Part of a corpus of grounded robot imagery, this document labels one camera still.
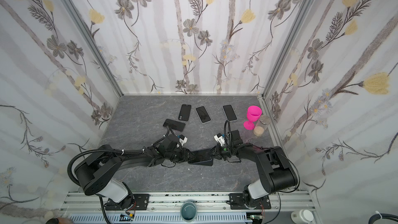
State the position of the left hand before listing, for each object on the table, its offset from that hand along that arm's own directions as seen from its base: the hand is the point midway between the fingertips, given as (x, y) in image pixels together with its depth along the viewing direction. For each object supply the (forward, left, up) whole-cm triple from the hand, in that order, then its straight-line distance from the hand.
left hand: (192, 154), depth 84 cm
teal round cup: (-26, +2, -4) cm, 26 cm away
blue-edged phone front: (+34, -27, -7) cm, 44 cm away
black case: (+35, +5, -8) cm, 36 cm away
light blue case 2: (+34, -30, -5) cm, 46 cm away
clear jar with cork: (+17, -43, +2) cm, 46 cm away
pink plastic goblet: (+23, -38, +7) cm, 45 cm away
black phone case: (-4, -9, -4) cm, 11 cm away
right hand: (+1, -7, 0) cm, 7 cm away
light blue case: (+31, -7, -5) cm, 32 cm away
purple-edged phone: (+24, +13, -7) cm, 28 cm away
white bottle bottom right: (-30, -46, +5) cm, 56 cm away
